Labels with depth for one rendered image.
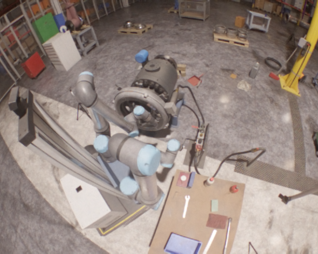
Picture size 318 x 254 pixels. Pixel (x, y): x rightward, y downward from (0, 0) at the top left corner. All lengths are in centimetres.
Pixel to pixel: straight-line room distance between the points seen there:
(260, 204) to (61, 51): 590
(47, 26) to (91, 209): 811
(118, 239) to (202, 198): 125
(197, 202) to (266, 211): 121
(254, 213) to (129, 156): 203
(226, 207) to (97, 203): 124
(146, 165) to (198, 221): 115
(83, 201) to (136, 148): 99
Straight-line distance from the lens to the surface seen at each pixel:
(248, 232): 232
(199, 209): 160
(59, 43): 512
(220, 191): 167
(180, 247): 162
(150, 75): 198
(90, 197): 142
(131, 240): 216
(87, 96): 97
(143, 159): 54
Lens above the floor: 206
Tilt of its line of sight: 56 degrees down
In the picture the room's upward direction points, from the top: 10 degrees counter-clockwise
